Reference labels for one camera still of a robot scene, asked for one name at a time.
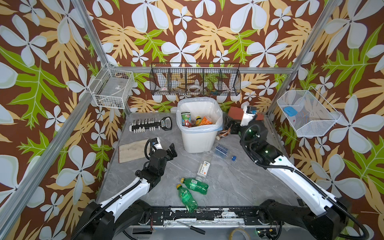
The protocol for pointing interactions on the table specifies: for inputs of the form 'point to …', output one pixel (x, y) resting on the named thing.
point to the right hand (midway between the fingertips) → (233, 116)
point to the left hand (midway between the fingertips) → (166, 144)
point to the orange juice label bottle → (205, 121)
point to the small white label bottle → (203, 169)
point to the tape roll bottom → (246, 234)
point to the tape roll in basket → (194, 87)
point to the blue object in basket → (290, 111)
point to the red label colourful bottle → (186, 119)
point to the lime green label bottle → (198, 120)
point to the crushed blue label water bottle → (222, 151)
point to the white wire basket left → (111, 88)
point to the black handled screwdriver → (193, 228)
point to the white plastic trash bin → (200, 143)
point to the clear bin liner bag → (201, 106)
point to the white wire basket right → (308, 112)
